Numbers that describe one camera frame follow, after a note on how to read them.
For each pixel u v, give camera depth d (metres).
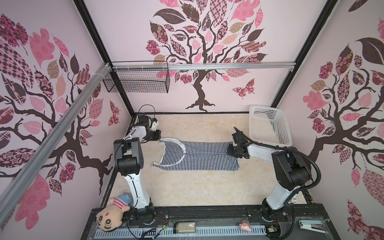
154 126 0.93
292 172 0.48
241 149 0.71
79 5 0.67
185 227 0.68
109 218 0.66
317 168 0.43
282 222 0.72
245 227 0.67
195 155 0.95
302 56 0.87
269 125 1.11
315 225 0.71
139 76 0.95
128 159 0.54
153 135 0.89
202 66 0.94
